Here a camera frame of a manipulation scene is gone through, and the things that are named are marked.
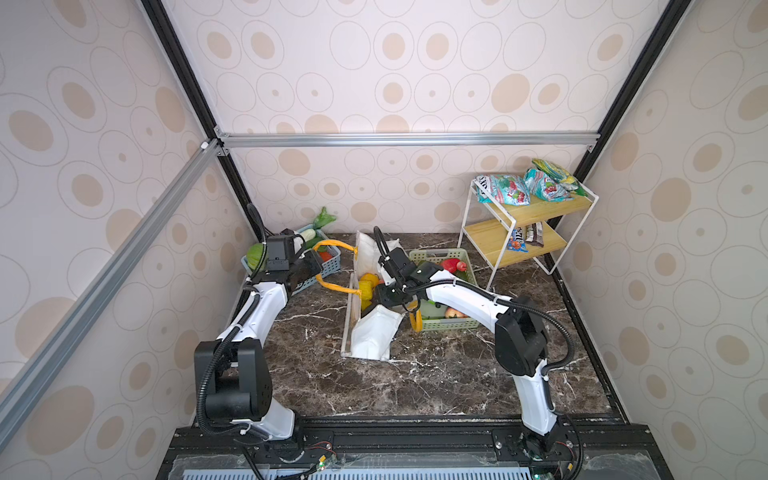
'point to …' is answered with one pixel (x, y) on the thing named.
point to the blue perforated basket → (330, 264)
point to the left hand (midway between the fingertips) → (329, 252)
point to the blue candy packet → (516, 242)
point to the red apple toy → (450, 264)
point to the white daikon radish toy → (323, 219)
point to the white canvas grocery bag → (368, 333)
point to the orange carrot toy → (326, 256)
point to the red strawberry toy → (461, 266)
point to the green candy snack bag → (507, 189)
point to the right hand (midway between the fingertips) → (379, 299)
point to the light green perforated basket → (432, 313)
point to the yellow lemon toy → (366, 293)
